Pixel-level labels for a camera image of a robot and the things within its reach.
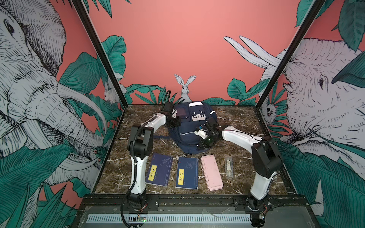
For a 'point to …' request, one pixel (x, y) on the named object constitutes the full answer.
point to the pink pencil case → (211, 173)
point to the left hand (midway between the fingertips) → (182, 121)
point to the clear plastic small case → (228, 166)
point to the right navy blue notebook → (187, 173)
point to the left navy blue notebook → (159, 170)
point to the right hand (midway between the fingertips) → (197, 147)
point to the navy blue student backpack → (192, 115)
